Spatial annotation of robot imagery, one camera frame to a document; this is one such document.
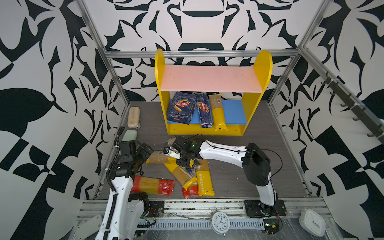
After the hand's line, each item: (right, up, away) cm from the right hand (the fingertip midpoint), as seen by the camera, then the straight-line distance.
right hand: (180, 157), depth 85 cm
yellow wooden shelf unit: (+18, +34, +16) cm, 42 cm away
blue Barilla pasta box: (0, +27, +4) cm, 27 cm away
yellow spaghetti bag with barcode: (-12, 0, 0) cm, 12 cm away
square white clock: (+61, -25, -16) cm, 68 cm away
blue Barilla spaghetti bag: (+14, +25, +7) cm, 30 cm away
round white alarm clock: (+20, -25, -17) cm, 36 cm away
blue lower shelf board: (+34, +26, +11) cm, 44 cm away
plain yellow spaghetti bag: (+23, +25, +9) cm, 35 cm away
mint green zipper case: (-34, +11, +15) cm, 39 cm away
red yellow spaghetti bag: (-13, -13, -6) cm, 20 cm away
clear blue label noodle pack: (+6, -6, -4) cm, 10 cm away
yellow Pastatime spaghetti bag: (+13, -11, -3) cm, 17 cm away
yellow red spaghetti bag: (+5, -11, -7) cm, 14 cm away
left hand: (-18, +5, -6) cm, 19 cm away
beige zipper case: (-34, +22, +20) cm, 45 cm away
